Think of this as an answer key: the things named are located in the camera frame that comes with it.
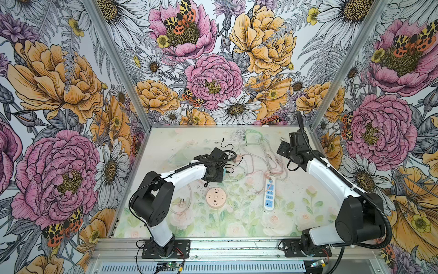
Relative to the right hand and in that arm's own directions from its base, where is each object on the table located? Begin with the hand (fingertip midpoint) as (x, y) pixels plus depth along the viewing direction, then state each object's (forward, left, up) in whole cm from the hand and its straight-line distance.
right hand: (285, 153), depth 88 cm
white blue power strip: (-15, +8, -14) cm, 22 cm away
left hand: (-9, +36, -10) cm, 39 cm away
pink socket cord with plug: (-19, +53, -12) cm, 57 cm away
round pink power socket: (-17, +36, -13) cm, 41 cm away
